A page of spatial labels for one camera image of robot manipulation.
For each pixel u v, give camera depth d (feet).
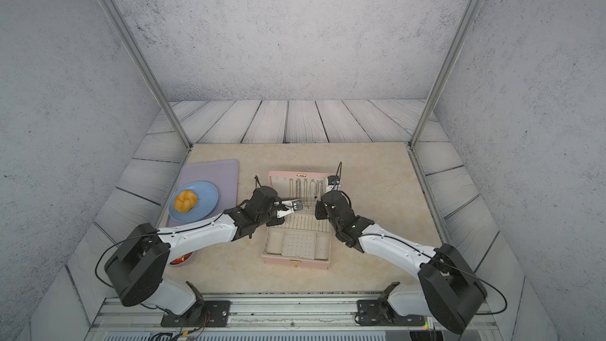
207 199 3.31
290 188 2.78
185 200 3.16
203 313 2.21
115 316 2.44
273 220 2.57
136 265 1.42
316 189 2.77
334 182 2.42
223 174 3.73
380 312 2.11
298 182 2.71
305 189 2.77
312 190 2.77
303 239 2.67
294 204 2.47
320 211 2.48
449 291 1.35
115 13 2.55
